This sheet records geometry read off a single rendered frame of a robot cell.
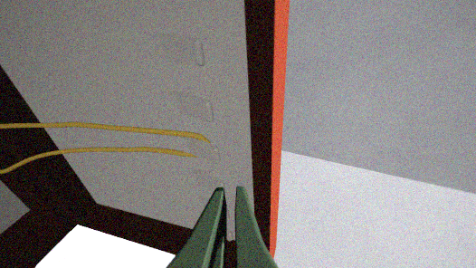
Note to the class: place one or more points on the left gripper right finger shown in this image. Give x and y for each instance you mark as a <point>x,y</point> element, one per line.
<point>250,250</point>

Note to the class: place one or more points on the gold necklace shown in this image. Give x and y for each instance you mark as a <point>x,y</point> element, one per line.
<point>101,126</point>

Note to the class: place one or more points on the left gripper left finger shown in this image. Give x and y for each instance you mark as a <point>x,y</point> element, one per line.
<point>201,249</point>

